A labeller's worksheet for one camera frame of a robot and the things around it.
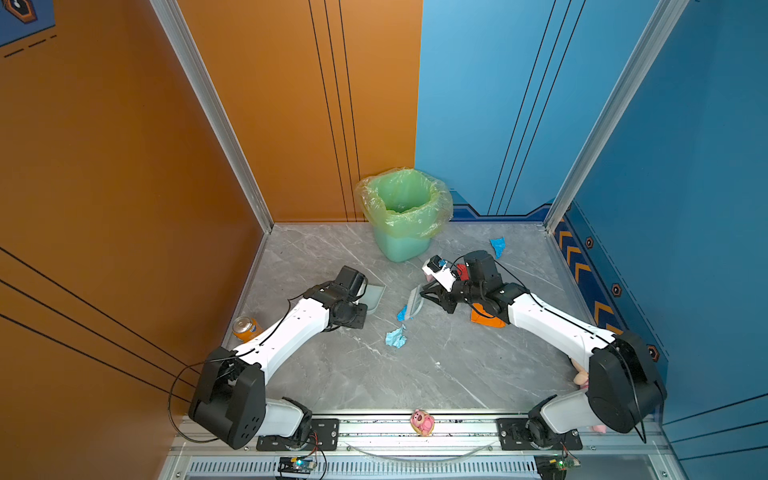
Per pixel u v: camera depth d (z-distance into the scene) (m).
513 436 0.72
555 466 0.70
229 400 0.42
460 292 0.71
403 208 0.90
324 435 0.73
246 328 0.80
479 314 0.73
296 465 0.71
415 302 0.84
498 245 1.12
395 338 0.88
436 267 0.70
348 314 0.74
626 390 0.43
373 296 0.93
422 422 0.73
